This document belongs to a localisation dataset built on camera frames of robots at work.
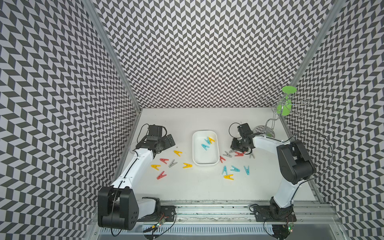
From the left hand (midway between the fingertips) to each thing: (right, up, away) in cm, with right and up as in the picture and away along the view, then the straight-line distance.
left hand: (165, 143), depth 86 cm
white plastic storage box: (+21, -11, +12) cm, 26 cm away
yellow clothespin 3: (+13, -14, +3) cm, 19 cm away
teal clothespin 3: (+35, -16, +2) cm, 39 cm away
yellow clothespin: (+28, +1, +14) cm, 31 cm away
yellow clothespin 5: (+36, -19, -1) cm, 41 cm away
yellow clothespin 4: (-7, -14, +2) cm, 16 cm away
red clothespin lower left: (-2, -18, -1) cm, 18 cm away
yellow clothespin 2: (+6, -7, +8) cm, 12 cm away
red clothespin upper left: (-2, -11, +5) cm, 12 cm away
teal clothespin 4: (+41, -16, +2) cm, 44 cm away
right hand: (+41, -5, +11) cm, 43 cm away
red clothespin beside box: (+33, -10, +6) cm, 35 cm away
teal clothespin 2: (+23, -4, +11) cm, 26 cm away
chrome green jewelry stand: (+66, +23, -7) cm, 70 cm away
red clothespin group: (+45, -8, +7) cm, 46 cm away
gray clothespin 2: (+52, -9, +8) cm, 53 cm away
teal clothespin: (+26, 0, +13) cm, 29 cm away
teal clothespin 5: (+48, -16, +2) cm, 51 cm away
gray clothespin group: (+38, -8, +8) cm, 39 cm away
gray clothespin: (+4, -13, +4) cm, 14 cm away
